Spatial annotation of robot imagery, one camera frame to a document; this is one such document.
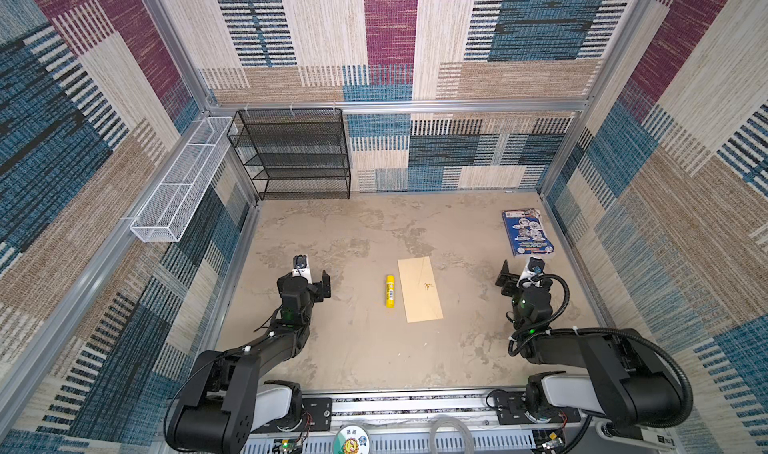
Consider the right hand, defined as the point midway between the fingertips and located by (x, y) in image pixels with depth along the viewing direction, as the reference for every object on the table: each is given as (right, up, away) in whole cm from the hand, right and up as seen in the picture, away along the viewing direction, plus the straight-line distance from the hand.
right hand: (520, 267), depth 88 cm
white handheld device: (+20, -35, -20) cm, 45 cm away
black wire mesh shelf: (-72, +37, +21) cm, 83 cm away
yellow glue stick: (-38, -8, +4) cm, 39 cm away
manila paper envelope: (-28, -10, +6) cm, 30 cm away
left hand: (-62, -1, +1) cm, 62 cm away
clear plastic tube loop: (-24, -37, -12) cm, 46 cm away
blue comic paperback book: (+9, +10, +18) cm, 22 cm away
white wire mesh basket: (-90, +15, -16) cm, 93 cm away
